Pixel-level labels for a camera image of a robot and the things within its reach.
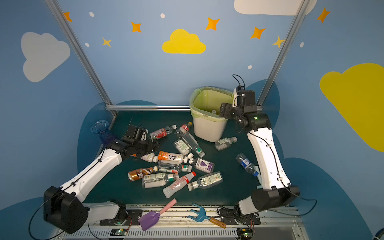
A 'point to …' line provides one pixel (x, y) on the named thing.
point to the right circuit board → (244, 233)
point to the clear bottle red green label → (165, 166)
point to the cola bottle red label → (185, 128)
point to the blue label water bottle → (246, 163)
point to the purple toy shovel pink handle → (148, 219)
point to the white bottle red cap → (170, 190)
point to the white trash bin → (209, 130)
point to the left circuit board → (118, 232)
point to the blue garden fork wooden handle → (202, 216)
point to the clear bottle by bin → (224, 143)
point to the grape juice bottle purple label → (202, 165)
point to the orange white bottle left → (149, 157)
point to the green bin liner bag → (205, 102)
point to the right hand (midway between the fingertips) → (229, 106)
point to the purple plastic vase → (101, 127)
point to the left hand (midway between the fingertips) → (158, 147)
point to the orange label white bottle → (175, 157)
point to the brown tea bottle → (137, 174)
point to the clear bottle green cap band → (191, 141)
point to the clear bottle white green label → (159, 179)
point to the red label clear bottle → (163, 132)
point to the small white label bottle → (182, 147)
